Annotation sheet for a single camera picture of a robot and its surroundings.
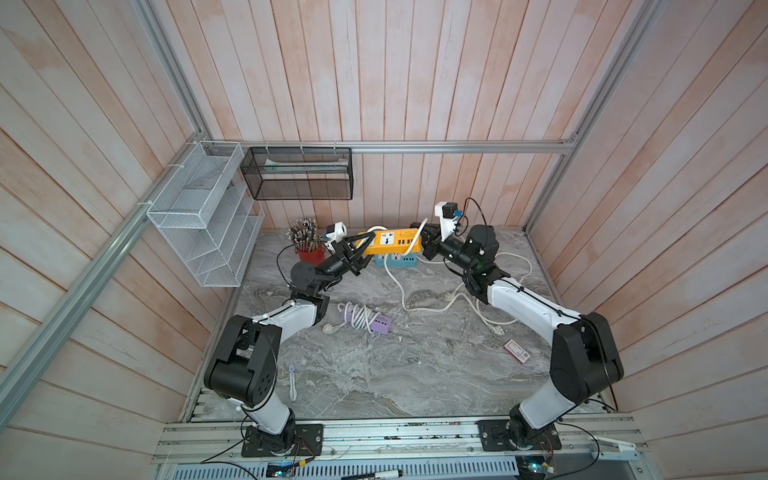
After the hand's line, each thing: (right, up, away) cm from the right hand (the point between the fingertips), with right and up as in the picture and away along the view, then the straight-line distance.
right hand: (411, 224), depth 78 cm
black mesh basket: (-36, +21, +25) cm, 49 cm away
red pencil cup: (-31, -9, +22) cm, 38 cm away
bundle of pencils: (-33, -1, +17) cm, 37 cm away
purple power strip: (-8, -29, +10) cm, 32 cm away
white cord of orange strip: (-3, -17, +17) cm, 24 cm away
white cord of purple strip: (-15, -27, +10) cm, 32 cm away
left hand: (-9, -5, -7) cm, 13 cm away
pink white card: (+33, -37, +9) cm, 51 cm away
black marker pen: (-9, -60, -10) cm, 61 cm away
